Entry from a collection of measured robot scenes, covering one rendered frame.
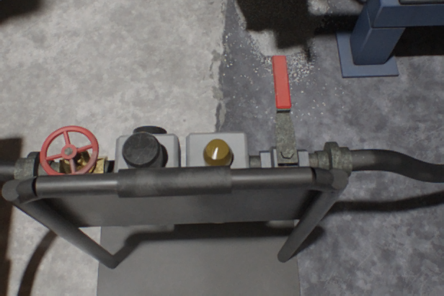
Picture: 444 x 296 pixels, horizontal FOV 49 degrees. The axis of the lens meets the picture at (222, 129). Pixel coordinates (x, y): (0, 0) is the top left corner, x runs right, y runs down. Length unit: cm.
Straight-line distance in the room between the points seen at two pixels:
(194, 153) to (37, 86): 72
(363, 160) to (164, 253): 54
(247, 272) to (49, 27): 80
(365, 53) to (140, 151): 76
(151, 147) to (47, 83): 72
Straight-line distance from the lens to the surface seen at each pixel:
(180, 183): 52
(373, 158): 68
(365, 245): 112
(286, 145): 64
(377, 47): 122
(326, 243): 110
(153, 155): 60
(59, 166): 69
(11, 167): 71
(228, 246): 107
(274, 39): 128
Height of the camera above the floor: 106
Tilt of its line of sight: 66 degrees down
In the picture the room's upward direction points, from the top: straight up
